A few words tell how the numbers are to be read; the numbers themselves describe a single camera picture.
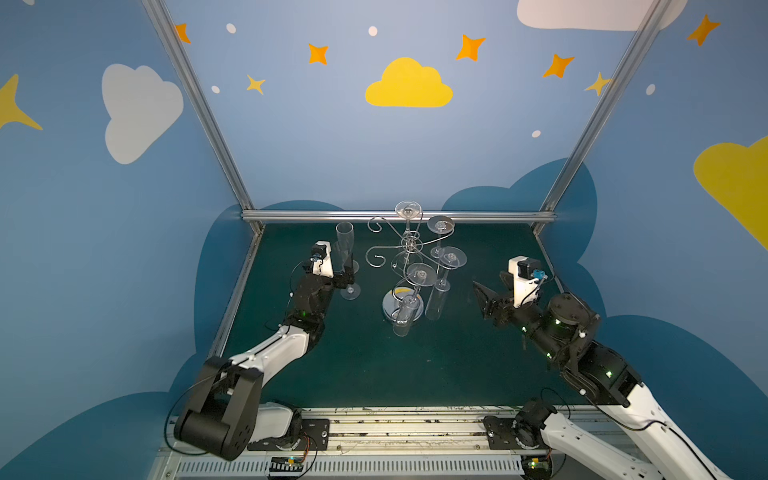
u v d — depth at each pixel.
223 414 0.41
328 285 0.67
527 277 0.51
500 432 0.75
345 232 0.93
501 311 0.55
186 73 0.78
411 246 0.73
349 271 0.77
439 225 0.77
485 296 0.56
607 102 0.85
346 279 0.77
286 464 0.73
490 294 0.56
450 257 0.72
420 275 0.66
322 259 0.70
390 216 0.76
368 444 0.74
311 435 0.74
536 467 0.73
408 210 0.78
